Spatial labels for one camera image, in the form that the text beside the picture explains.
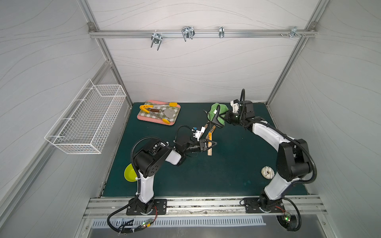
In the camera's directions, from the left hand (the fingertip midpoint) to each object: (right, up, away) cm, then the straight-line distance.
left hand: (216, 145), depth 79 cm
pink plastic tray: (-39, +13, +31) cm, 52 cm away
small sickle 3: (-4, +5, +3) cm, 7 cm away
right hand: (+3, +17, +10) cm, 20 cm away
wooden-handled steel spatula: (-33, +19, +35) cm, 51 cm away
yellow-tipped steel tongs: (-51, +24, +36) cm, 67 cm away
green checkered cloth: (-29, +14, +29) cm, 44 cm away
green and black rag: (+1, +16, +10) cm, 19 cm away
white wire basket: (-64, +12, -10) cm, 66 cm away
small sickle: (-4, -3, 0) cm, 5 cm away
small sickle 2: (-3, +14, +12) cm, 19 cm away
